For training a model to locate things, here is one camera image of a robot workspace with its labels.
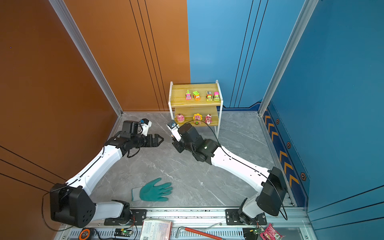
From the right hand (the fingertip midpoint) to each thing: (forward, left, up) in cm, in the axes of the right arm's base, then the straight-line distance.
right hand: (174, 135), depth 74 cm
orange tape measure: (-38, +40, -23) cm, 59 cm away
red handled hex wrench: (-37, -11, -26) cm, 47 cm away
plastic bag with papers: (-37, +9, -22) cm, 44 cm away
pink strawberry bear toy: (+17, -18, -6) cm, 25 cm away
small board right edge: (-37, -37, -29) cm, 60 cm away
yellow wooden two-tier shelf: (+16, -12, +6) cm, 21 cm away
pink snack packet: (-38, -44, -26) cm, 64 cm away
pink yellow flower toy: (+17, -12, -6) cm, 21 cm away
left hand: (+4, +11, -8) cm, 14 cm away
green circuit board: (-37, +26, -27) cm, 53 cm away
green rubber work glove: (-20, +15, -24) cm, 34 cm away
